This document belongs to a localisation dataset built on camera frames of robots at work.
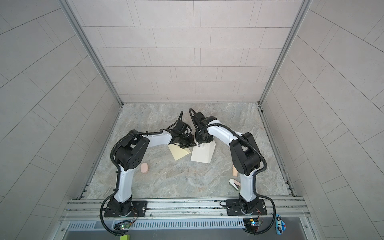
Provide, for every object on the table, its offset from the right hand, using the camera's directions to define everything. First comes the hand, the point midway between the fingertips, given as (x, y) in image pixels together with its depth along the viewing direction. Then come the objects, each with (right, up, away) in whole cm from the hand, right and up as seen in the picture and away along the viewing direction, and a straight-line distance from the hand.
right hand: (200, 141), depth 92 cm
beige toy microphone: (+19, -15, -11) cm, 26 cm away
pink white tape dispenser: (+18, -20, -15) cm, 30 cm away
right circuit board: (+23, -34, -24) cm, 48 cm away
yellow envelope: (-14, -6, -2) cm, 15 cm away
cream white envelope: (+2, -6, -1) cm, 7 cm away
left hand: (0, -1, +3) cm, 3 cm away
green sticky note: (-32, -36, -29) cm, 56 cm away
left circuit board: (-34, -31, -27) cm, 54 cm away
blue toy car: (+36, -33, -25) cm, 55 cm away
